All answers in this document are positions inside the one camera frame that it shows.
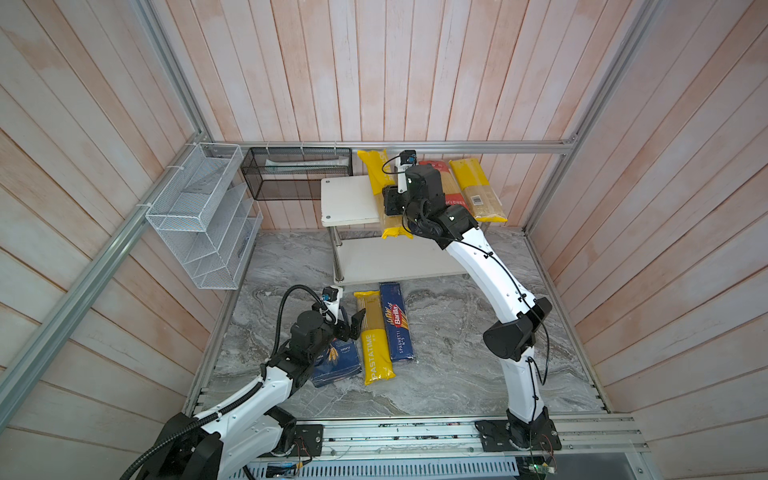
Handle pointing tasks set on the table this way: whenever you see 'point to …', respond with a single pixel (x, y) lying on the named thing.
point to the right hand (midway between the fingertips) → (386, 188)
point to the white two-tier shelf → (361, 252)
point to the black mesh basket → (282, 173)
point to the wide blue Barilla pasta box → (339, 361)
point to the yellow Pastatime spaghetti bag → (376, 351)
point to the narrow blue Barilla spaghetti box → (396, 322)
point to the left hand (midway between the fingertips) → (350, 310)
